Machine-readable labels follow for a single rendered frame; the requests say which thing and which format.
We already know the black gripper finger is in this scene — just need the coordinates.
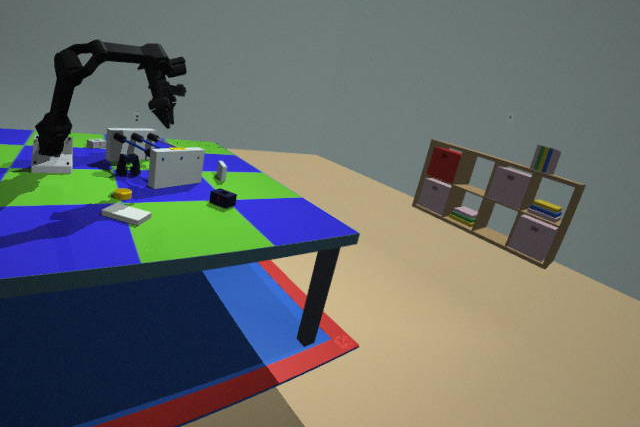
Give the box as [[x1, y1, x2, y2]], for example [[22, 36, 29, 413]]
[[151, 106, 171, 128], [168, 103, 176, 125]]

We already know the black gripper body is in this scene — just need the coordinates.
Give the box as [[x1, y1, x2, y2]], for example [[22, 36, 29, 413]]
[[148, 78, 177, 110]]

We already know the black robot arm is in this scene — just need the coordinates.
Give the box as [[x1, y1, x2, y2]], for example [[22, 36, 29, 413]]
[[35, 39, 187, 157]]

